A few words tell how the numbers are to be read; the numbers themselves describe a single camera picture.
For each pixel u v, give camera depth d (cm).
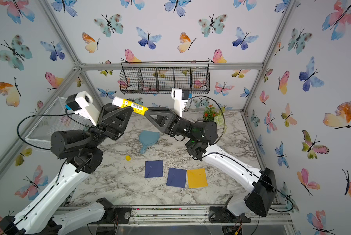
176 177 87
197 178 87
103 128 39
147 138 104
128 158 93
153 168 91
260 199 38
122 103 38
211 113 97
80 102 35
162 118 46
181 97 43
